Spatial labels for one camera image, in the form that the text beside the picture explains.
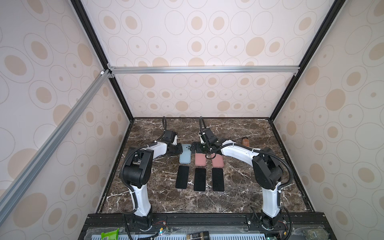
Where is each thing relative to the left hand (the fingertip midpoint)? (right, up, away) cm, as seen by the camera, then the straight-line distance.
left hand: (185, 147), depth 98 cm
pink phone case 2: (+10, -8, -4) cm, 13 cm away
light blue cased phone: (0, -6, 0) cm, 6 cm away
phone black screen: (-1, -17, -10) cm, 20 cm away
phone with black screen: (+20, -19, -10) cm, 30 cm away
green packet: (-32, -38, -30) cm, 58 cm away
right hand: (+7, 0, -5) cm, 9 cm away
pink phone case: (+21, -9, -3) cm, 23 cm away
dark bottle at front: (+9, -37, -31) cm, 49 cm away
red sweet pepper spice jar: (+41, +4, +4) cm, 42 cm away
